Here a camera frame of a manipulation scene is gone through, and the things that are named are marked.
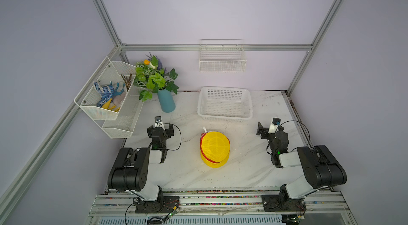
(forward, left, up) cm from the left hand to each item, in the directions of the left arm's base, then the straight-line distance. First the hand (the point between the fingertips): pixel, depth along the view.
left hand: (162, 124), depth 94 cm
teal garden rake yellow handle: (+4, +19, +22) cm, 30 cm away
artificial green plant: (+15, +3, +26) cm, 30 cm away
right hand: (0, -63, 0) cm, 63 cm away
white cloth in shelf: (0, +16, +22) cm, 27 cm away
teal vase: (+16, -1, +3) cm, 16 cm away
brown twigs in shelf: (+12, +15, +23) cm, 30 cm away
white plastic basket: (+23, -40, -8) cm, 47 cm away
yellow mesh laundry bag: (-17, -31, +2) cm, 36 cm away
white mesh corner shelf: (-2, +24, +3) cm, 25 cm away
